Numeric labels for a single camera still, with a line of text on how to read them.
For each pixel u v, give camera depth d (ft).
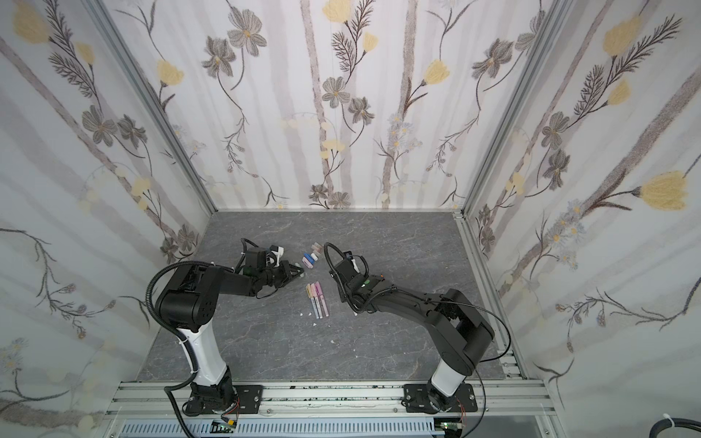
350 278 2.24
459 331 1.50
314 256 3.42
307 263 3.35
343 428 2.31
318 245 3.53
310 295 3.10
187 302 1.71
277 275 2.92
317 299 3.05
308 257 3.42
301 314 2.97
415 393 2.46
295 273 3.17
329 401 2.46
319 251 3.51
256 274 2.70
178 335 1.76
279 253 3.13
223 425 2.35
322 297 3.05
